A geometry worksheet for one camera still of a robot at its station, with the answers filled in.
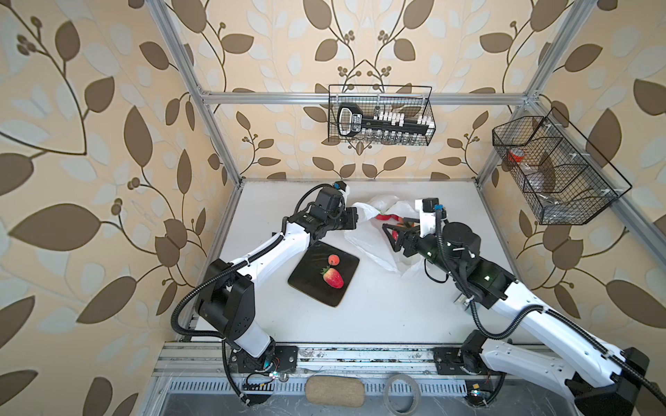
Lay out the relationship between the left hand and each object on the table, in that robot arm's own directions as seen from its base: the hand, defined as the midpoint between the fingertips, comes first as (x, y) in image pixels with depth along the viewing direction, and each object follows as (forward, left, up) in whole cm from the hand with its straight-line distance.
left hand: (362, 213), depth 82 cm
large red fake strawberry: (-14, +9, -17) cm, 24 cm away
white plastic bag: (-4, -3, -6) cm, 8 cm away
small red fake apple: (-7, +9, -18) cm, 21 cm away
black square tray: (-12, +18, -21) cm, 31 cm away
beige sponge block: (-45, +7, -17) cm, 49 cm away
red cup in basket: (+21, -52, +9) cm, 57 cm away
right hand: (-11, -8, +9) cm, 16 cm away
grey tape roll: (-44, -15, -20) cm, 51 cm away
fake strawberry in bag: (+12, -12, -18) cm, 24 cm away
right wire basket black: (+5, -57, +13) cm, 59 cm away
